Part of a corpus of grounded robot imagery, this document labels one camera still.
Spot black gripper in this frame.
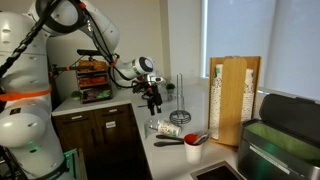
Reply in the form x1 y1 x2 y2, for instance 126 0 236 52
132 75 164 117

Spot clear plastic cup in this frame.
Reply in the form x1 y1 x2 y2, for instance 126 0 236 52
143 118 160 136

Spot printed paper cup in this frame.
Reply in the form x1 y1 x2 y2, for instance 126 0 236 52
156 119 183 138

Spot white cup with red inside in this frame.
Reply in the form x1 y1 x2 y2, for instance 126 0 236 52
183 133 205 165

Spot tall paper cup stack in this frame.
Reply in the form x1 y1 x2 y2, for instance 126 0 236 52
209 63 224 141

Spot wooden cup dispenser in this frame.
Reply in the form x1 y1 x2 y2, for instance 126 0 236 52
206 55 262 148

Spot short paper cup stack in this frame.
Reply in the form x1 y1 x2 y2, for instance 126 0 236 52
241 67 255 123

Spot small potted green plant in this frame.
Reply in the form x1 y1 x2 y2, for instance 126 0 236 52
165 82 177 95
70 89 83 101

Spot metal paper towel holder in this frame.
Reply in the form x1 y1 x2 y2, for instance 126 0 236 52
168 72 193 126

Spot black tongs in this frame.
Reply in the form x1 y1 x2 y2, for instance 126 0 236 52
153 134 185 148

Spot grey utensils bundle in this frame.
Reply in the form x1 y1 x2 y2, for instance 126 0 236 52
192 131 211 146

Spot dark brown wooden cabinet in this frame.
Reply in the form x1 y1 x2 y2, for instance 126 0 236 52
51 103 153 180

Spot wooden snack rack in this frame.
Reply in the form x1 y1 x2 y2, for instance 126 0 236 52
75 58 114 105

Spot steel sink basin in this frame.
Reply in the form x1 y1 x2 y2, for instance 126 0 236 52
189 160 247 180

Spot narrow white window blind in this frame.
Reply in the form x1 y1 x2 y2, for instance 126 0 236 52
203 0 277 88

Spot black steel trash bin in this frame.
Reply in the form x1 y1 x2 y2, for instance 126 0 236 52
236 92 320 180

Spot green bin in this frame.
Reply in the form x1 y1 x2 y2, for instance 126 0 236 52
244 121 320 168

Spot wide white window blind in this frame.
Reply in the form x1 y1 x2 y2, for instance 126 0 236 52
264 0 320 101

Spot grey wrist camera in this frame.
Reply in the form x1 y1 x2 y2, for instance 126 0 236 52
146 75 167 86

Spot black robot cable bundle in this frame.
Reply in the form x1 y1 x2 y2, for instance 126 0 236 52
77 1 138 90

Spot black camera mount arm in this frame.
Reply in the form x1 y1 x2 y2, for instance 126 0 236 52
49 48 108 80

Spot orange strap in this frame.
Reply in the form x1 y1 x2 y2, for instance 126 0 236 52
0 84 54 102

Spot black corrugated cable conduit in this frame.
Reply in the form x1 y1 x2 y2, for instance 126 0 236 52
0 0 63 79

